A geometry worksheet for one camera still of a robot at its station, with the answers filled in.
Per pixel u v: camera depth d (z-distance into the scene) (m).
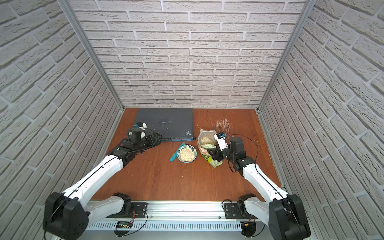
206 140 0.91
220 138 0.73
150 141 0.72
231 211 0.73
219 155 0.74
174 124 1.03
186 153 0.90
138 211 0.75
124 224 0.72
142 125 0.75
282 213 0.39
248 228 0.70
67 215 0.38
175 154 0.94
